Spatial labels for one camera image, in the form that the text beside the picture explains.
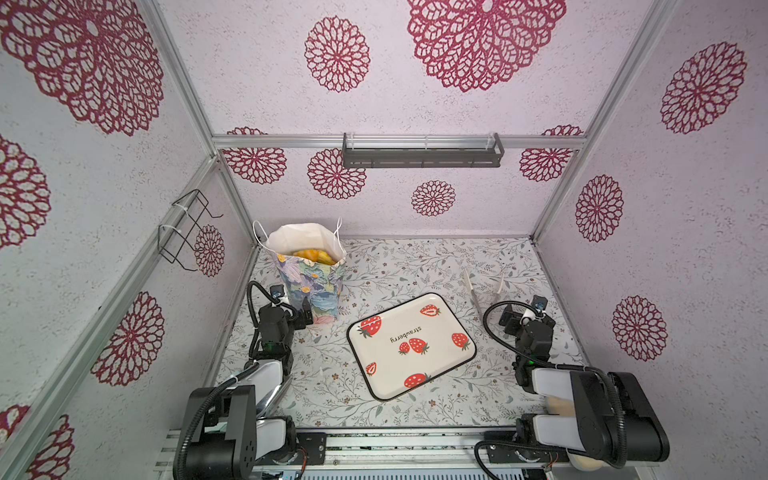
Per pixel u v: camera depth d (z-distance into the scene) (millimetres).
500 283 1027
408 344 920
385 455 732
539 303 746
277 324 675
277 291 756
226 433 422
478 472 709
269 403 814
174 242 750
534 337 684
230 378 486
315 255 897
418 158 898
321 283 843
